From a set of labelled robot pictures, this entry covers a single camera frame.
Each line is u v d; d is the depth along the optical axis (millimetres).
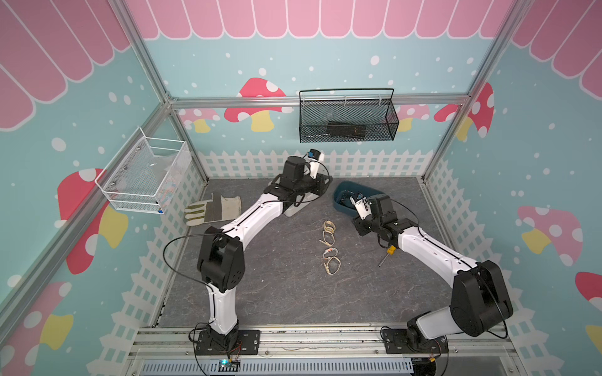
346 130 851
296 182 692
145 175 810
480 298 430
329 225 1004
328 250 927
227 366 728
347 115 942
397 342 741
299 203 767
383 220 671
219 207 1091
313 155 743
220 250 544
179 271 500
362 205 766
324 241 968
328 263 895
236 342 727
